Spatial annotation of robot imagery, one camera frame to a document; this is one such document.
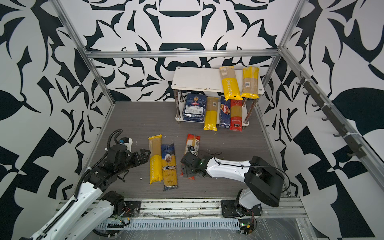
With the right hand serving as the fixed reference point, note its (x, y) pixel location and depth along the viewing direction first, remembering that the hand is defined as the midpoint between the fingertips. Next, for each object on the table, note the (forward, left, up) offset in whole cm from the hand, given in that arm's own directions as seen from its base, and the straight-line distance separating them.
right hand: (191, 168), depth 85 cm
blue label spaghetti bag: (+1, +12, +1) cm, 12 cm away
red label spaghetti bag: (+17, -2, 0) cm, 17 cm away
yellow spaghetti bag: (+27, -13, +7) cm, 30 cm away
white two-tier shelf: (+38, -10, +31) cm, 50 cm away
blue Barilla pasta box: (+36, -3, +10) cm, 38 cm away
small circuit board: (-26, -26, -4) cm, 37 cm away
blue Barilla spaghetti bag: (+32, -22, +7) cm, 40 cm away
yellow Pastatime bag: (-1, +19, +1) cm, 19 cm away
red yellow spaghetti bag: (+34, -31, +4) cm, 46 cm away
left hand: (+4, +24, +13) cm, 28 cm away
